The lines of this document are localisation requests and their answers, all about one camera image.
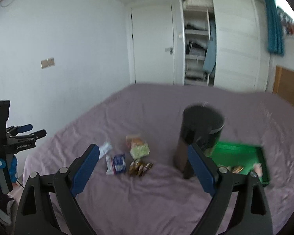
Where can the person's dark clothing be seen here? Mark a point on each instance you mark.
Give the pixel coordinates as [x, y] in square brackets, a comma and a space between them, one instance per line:
[0, 205]

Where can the brown snack packet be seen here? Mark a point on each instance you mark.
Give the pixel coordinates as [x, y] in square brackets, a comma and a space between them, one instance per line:
[147, 165]
[135, 169]

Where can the clear bag with orange snacks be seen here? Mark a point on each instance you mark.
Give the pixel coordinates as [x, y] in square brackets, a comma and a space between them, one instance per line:
[133, 139]

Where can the pink striped snack packet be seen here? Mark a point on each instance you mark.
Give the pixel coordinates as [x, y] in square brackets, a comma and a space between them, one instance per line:
[258, 169]

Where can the purple bedsheet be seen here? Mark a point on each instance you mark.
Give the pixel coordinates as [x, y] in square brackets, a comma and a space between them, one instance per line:
[149, 200]

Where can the wooden board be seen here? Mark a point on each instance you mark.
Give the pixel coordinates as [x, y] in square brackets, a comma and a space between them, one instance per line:
[289, 85]

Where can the hanging blue garment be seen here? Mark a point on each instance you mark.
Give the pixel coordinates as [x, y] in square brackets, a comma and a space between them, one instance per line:
[210, 51]

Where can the blue white snack packet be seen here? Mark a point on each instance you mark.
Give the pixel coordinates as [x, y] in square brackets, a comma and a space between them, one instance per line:
[117, 164]

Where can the rose gold black pedal bin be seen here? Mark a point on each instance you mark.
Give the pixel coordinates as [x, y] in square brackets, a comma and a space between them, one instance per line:
[198, 127]

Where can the long white snack packet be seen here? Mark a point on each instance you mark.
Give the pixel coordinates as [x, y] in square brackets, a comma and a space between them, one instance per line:
[105, 149]

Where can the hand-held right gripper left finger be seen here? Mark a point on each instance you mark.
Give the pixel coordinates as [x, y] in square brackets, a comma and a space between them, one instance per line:
[87, 169]

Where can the white door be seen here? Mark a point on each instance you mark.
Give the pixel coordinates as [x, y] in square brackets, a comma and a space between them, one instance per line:
[153, 44]

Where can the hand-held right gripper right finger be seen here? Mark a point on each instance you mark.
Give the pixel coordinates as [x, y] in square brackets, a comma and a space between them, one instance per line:
[201, 169]

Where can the white folded bedding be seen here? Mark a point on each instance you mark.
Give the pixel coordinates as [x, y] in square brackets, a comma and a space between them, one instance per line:
[198, 2]

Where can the wall light switch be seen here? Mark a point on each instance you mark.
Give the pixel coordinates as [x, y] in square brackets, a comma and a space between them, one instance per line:
[47, 63]

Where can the white wardrobe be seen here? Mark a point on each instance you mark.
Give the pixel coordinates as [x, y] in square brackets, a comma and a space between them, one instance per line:
[235, 41]

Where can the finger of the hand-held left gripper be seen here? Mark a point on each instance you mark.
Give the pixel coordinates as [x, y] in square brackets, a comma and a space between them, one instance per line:
[25, 127]
[38, 134]

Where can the green label snack packet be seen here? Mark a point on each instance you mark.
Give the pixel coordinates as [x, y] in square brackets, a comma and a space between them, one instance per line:
[140, 151]

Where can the dark folded clothes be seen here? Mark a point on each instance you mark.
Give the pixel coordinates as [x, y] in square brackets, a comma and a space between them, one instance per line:
[196, 46]

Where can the small black gold snack packet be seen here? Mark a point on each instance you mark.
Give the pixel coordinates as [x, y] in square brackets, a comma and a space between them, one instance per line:
[237, 169]

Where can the blue curtain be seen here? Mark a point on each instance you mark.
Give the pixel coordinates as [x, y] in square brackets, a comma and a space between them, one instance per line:
[274, 24]

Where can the green tray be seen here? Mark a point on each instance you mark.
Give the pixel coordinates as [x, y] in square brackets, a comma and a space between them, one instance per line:
[235, 151]

